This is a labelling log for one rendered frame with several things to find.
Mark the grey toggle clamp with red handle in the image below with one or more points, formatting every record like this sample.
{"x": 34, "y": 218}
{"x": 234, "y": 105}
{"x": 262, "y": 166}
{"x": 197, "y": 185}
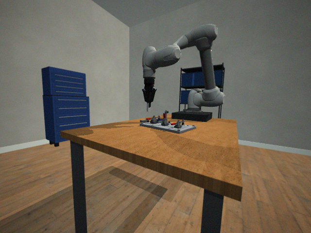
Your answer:
{"x": 164, "y": 121}
{"x": 153, "y": 120}
{"x": 178, "y": 124}

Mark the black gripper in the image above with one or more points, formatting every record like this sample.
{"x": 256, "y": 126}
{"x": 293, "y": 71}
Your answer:
{"x": 149, "y": 92}

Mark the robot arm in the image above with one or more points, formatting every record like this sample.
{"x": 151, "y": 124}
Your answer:
{"x": 202, "y": 37}

